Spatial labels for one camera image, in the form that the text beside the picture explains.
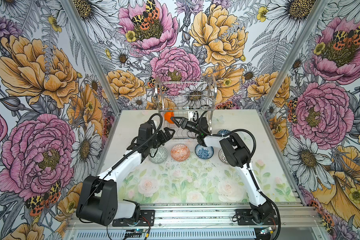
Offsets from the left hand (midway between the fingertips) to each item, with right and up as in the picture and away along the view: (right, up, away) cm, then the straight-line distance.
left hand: (170, 138), depth 86 cm
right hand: (+1, +10, +8) cm, 13 cm away
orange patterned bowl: (+5, -10, +11) cm, 16 cm away
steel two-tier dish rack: (+12, +27, +33) cm, 45 cm away
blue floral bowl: (+21, -10, +11) cm, 26 cm away
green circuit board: (-15, -43, -14) cm, 48 cm away
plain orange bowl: (-3, +13, +17) cm, 22 cm away
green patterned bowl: (-7, -12, +9) cm, 17 cm away
